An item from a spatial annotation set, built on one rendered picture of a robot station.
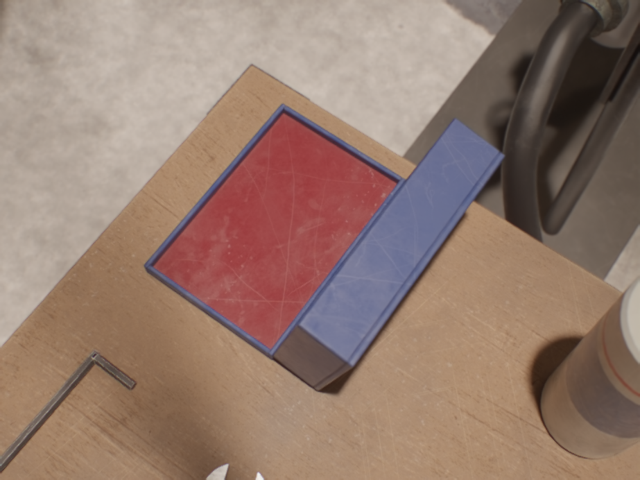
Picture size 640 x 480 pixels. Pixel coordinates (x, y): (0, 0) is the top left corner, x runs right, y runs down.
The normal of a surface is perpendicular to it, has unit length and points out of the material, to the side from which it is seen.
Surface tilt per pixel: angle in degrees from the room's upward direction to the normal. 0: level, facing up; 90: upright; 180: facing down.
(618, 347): 90
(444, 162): 12
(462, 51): 0
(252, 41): 0
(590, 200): 0
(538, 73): 33
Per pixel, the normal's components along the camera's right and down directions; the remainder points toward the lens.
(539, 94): -0.02, 0.17
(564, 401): -0.97, 0.23
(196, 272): 0.00, -0.40
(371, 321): 0.18, -0.28
